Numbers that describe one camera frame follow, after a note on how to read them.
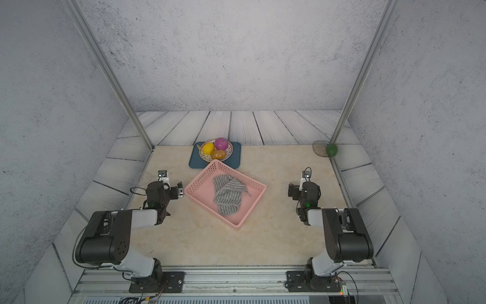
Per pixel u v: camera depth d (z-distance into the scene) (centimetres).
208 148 114
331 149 115
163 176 82
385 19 73
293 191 88
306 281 72
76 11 71
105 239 46
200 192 100
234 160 114
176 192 87
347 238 46
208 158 114
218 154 111
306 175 80
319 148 119
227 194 96
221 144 114
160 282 67
